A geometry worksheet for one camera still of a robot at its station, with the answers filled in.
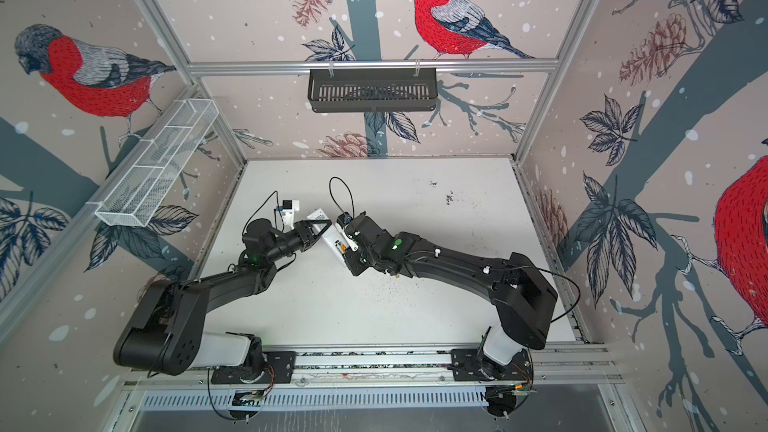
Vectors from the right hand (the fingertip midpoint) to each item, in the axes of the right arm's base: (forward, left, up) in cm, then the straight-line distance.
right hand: (345, 257), depth 80 cm
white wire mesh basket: (+14, +50, +21) cm, 56 cm away
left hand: (+7, +5, +5) cm, 10 cm away
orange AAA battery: (+3, +1, 0) cm, 3 cm away
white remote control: (+5, +4, +2) cm, 7 cm away
